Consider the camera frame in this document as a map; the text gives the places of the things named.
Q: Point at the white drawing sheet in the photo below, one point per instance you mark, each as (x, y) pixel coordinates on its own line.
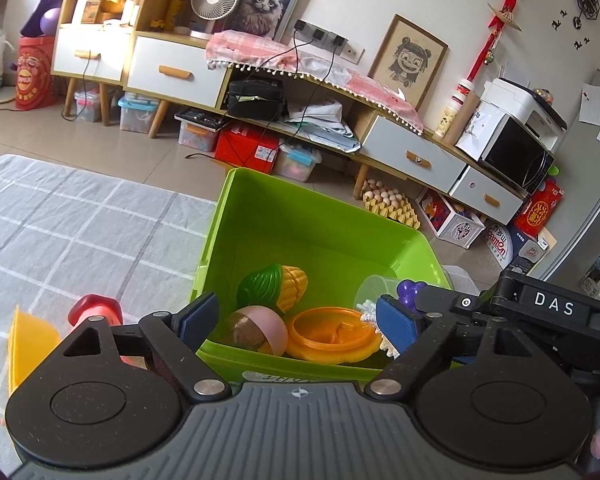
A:
(477, 132)

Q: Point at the red paper bag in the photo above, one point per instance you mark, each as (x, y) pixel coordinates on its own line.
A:
(32, 75)

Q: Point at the yellow toy pot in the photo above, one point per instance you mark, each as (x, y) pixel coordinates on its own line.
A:
(30, 350)

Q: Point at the purple ball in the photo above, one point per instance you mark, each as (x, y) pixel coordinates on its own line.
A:
(50, 21)

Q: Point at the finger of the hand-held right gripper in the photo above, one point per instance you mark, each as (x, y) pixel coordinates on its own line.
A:
(520, 300)
(467, 342)

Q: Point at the framed cat picture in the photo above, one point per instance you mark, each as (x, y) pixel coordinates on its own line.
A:
(265, 5)

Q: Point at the grey refrigerator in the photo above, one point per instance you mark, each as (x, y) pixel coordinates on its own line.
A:
(590, 220)

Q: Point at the black microwave oven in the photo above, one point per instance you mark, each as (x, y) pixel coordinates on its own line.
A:
(517, 157)

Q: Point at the purple toy grapes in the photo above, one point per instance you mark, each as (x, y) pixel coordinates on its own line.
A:
(410, 290)

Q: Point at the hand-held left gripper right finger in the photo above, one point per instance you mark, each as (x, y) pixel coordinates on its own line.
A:
(397, 326)

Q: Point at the wall power sockets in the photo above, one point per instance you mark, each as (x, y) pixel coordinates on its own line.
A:
(330, 40)

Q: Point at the red gift box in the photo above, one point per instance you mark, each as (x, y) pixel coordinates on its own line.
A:
(537, 210)

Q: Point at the black bag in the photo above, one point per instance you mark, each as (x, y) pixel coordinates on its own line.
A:
(255, 97)

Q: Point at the clear box with blue lid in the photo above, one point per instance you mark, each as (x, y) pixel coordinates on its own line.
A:
(137, 115)

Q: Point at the blue and white carton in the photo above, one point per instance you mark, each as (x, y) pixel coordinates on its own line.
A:
(515, 247)

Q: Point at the wooden cabinet with white drawers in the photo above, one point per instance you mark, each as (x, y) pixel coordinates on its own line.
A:
(155, 65)

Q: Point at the framed cartoon girl picture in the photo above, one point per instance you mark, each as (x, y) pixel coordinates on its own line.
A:
(407, 60)

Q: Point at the white and red bottle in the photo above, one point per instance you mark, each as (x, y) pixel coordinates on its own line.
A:
(452, 110)

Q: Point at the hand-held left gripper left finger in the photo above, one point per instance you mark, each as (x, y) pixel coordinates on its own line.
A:
(205, 313)

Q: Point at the clear box with dark lid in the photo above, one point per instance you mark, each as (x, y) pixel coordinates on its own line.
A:
(200, 132)

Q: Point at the pink rubber toy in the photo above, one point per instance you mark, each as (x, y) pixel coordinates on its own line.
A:
(92, 306)

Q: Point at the white paper note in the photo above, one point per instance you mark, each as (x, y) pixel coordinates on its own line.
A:
(592, 105)

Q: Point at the red hanging ornament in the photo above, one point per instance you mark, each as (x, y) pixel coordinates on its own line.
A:
(507, 5)

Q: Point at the white toy starfish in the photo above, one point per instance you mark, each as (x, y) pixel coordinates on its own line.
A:
(369, 319)

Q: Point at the small clear storage box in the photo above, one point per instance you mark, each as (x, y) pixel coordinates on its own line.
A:
(87, 107)

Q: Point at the red cardboard box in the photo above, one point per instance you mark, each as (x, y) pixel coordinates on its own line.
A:
(245, 145)

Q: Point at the pink clear capsule ball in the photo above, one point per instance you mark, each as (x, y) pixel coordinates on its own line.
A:
(265, 325)

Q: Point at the clear cotton swab jar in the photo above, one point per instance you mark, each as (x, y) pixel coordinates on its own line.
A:
(375, 290)

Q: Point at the white printer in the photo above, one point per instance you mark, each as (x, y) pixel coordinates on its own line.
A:
(520, 97)

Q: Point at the grey checked tablecloth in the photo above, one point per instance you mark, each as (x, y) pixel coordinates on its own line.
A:
(80, 220)

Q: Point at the orange round lid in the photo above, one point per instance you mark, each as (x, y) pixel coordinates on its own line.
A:
(325, 348)

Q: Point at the cardboard tube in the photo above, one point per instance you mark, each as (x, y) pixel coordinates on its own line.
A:
(467, 115)

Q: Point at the green plastic bin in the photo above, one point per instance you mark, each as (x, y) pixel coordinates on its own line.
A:
(280, 220)

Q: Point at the stack of folded papers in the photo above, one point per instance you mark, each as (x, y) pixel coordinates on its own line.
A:
(325, 122)

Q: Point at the pink checked cloth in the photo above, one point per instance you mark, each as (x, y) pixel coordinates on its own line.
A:
(260, 50)

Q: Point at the yellow egg tray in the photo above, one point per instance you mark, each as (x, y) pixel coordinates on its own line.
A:
(390, 202)

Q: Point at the low box with blue lid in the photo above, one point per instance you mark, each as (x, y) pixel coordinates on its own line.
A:
(297, 162)

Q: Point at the toy corn with green husk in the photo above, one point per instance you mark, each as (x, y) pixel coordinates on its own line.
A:
(292, 285)

